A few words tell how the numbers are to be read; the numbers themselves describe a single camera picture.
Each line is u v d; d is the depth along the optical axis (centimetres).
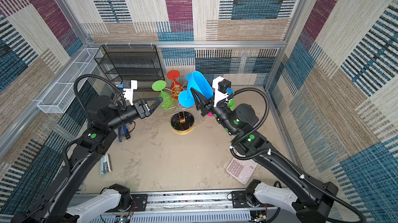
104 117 48
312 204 38
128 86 55
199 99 49
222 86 43
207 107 48
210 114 105
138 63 108
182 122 100
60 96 73
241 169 81
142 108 53
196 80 51
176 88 78
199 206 73
